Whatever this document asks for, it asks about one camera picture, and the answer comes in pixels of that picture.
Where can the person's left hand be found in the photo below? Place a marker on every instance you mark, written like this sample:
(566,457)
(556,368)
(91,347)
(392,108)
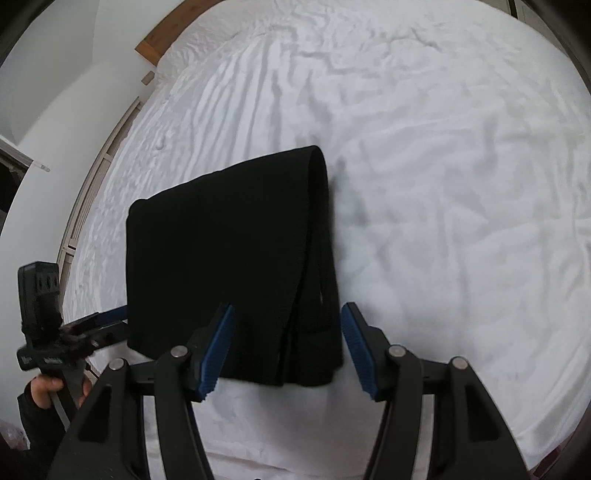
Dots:
(44,392)

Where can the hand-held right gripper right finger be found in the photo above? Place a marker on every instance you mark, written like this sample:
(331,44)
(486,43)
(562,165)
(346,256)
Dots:
(358,355)

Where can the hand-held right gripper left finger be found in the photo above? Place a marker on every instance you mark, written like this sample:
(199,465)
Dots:
(217,355)

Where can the wooden headboard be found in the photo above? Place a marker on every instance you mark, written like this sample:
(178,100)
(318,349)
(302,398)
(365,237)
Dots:
(157,44)

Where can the person's left forearm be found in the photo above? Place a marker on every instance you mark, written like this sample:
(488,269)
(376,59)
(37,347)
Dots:
(39,431)

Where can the beige wall switch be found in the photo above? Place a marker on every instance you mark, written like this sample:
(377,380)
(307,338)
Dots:
(147,77)

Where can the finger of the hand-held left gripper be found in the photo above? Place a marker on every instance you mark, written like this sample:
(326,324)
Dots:
(114,314)
(113,333)

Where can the black pants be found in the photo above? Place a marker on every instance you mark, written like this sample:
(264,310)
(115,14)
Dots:
(221,240)

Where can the pink cloth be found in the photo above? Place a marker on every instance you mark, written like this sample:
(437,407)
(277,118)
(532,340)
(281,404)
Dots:
(11,436)

